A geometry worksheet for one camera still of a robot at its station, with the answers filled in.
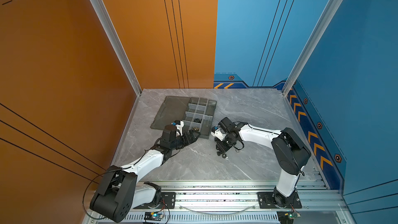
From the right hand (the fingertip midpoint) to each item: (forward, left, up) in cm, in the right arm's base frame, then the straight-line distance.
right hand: (218, 148), depth 90 cm
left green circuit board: (-32, +32, -1) cm, 45 cm away
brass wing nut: (+13, +14, +2) cm, 19 cm away
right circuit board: (-32, -30, -3) cm, 44 cm away
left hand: (+3, +13, +10) cm, 16 cm away
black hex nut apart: (-4, -3, 0) cm, 5 cm away
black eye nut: (+20, +13, +1) cm, 24 cm away
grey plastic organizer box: (+22, +15, +6) cm, 27 cm away
